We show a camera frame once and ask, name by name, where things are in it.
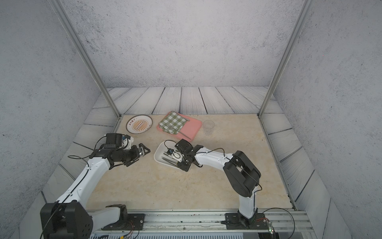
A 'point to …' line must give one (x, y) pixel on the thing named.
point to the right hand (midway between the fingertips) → (182, 163)
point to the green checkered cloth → (172, 123)
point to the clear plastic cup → (208, 126)
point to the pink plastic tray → (190, 130)
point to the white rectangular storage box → (165, 152)
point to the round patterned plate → (139, 124)
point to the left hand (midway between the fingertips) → (146, 153)
